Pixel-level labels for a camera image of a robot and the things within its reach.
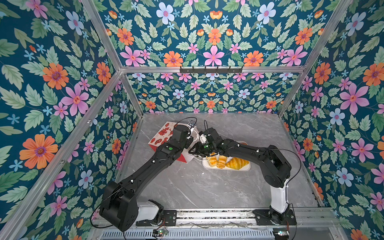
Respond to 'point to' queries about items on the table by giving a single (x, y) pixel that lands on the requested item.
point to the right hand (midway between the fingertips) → (189, 151)
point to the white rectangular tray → (205, 165)
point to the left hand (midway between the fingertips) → (187, 128)
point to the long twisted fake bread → (221, 161)
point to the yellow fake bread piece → (212, 161)
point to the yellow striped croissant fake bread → (236, 163)
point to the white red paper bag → (162, 132)
